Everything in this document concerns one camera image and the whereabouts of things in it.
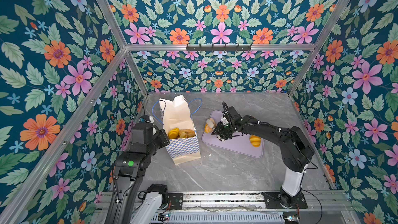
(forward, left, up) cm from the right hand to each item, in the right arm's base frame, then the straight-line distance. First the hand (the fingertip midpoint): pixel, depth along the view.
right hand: (212, 132), depth 88 cm
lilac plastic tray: (-2, -18, -10) cm, 20 cm away
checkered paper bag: (+9, +21, +6) cm, 23 cm away
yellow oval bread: (+1, +23, -2) cm, 23 cm away
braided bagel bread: (+1, +16, -3) cm, 16 cm away
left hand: (-9, +20, +19) cm, 29 cm away
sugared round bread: (+5, +3, -4) cm, 7 cm away
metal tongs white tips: (+8, 0, -2) cm, 8 cm away
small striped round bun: (-2, -25, -6) cm, 26 cm away
